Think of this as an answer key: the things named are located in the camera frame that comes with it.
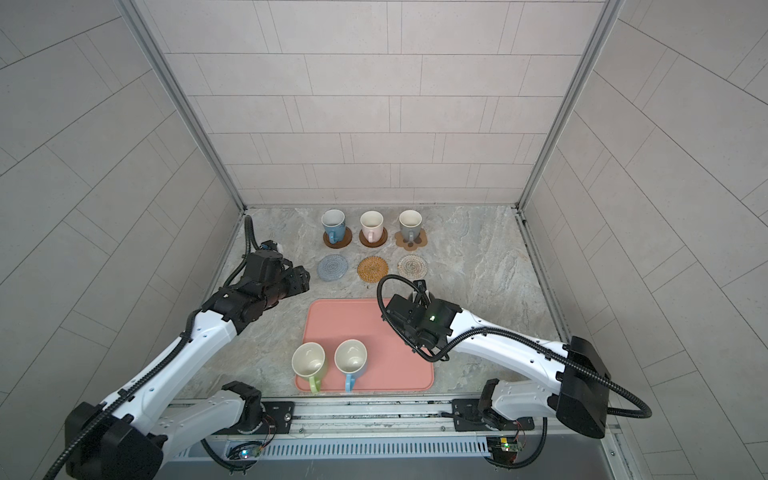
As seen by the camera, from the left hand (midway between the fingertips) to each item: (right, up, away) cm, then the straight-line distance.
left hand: (308, 271), depth 80 cm
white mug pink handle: (+15, +14, +24) cm, 32 cm away
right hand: (+29, -16, -3) cm, 33 cm away
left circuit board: (-9, -37, -15) cm, 41 cm away
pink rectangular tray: (+23, -25, -1) cm, 33 cm away
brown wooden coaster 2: (+19, +8, +25) cm, 32 cm away
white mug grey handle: (+28, +13, +19) cm, 37 cm away
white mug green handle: (0, -24, -1) cm, 24 cm away
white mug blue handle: (+12, -23, -1) cm, 26 cm away
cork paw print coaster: (+28, +6, +25) cm, 38 cm away
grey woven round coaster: (+2, -1, +19) cm, 19 cm away
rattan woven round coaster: (+16, -2, +19) cm, 25 cm away
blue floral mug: (+2, +14, +22) cm, 26 cm away
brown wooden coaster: (+4, +6, +22) cm, 23 cm away
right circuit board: (+49, -39, -12) cm, 64 cm away
